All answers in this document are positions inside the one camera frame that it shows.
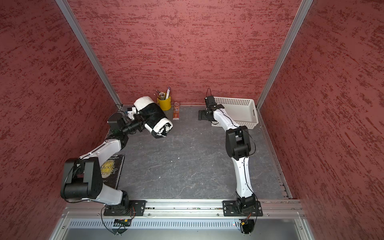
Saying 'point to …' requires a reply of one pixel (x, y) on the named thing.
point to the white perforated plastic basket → (243, 111)
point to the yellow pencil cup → (165, 105)
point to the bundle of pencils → (163, 96)
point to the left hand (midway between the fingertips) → (153, 117)
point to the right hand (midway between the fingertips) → (205, 118)
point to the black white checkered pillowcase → (157, 122)
